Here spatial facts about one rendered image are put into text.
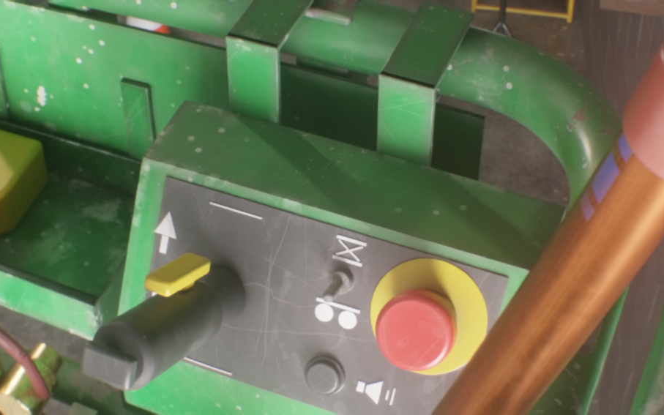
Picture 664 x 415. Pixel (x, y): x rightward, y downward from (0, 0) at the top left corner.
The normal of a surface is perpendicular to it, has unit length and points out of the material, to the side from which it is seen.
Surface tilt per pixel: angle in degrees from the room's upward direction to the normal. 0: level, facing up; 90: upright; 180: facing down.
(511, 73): 45
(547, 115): 63
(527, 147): 0
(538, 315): 83
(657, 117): 81
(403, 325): 58
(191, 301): 41
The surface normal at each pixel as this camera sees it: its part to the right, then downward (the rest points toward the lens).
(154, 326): 0.59, -0.72
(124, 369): -0.32, 0.20
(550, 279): -0.87, 0.21
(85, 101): -0.38, 0.67
